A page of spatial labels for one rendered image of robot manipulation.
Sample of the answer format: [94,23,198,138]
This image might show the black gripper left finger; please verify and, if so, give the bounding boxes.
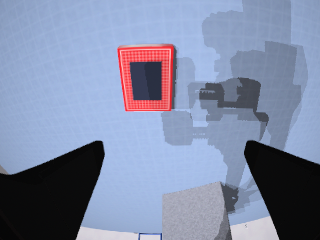
[0,140,105,240]

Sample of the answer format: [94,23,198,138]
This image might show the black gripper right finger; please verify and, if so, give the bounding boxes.
[244,140,320,240]

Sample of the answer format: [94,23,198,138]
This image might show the blue-grey mat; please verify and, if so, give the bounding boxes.
[0,0,320,233]

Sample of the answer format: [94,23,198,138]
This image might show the red card box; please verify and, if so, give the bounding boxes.
[117,44,173,111]

